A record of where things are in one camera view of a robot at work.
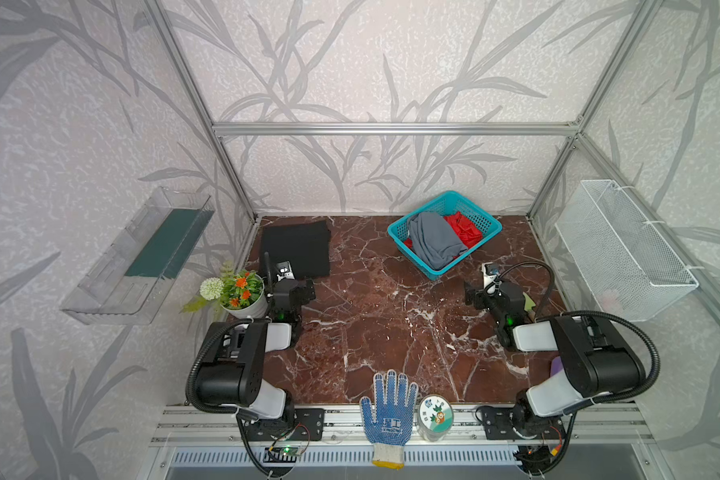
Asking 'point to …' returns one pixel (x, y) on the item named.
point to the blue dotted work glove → (390, 426)
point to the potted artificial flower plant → (239, 293)
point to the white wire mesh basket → (632, 272)
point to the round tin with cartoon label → (435, 417)
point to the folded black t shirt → (305, 246)
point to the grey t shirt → (434, 240)
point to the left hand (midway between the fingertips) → (294, 270)
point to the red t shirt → (465, 229)
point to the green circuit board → (287, 454)
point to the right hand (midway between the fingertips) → (481, 271)
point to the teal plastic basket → (446, 204)
